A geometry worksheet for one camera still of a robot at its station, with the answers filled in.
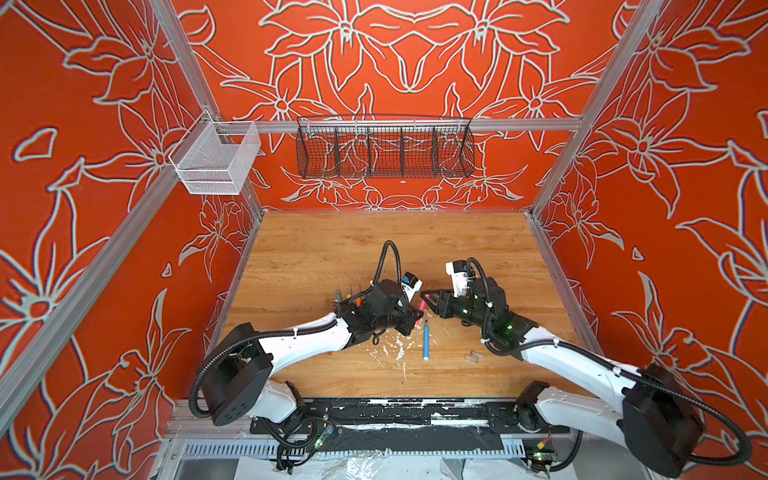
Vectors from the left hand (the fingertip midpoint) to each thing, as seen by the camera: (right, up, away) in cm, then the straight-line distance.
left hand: (423, 311), depth 79 cm
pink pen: (0, +2, -1) cm, 2 cm away
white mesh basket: (-65, +45, +15) cm, 81 cm away
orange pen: (-16, +6, -15) cm, 23 cm away
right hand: (-1, +5, -1) cm, 5 cm away
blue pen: (+2, -11, +7) cm, 13 cm away
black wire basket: (-18, +51, +22) cm, 59 cm away
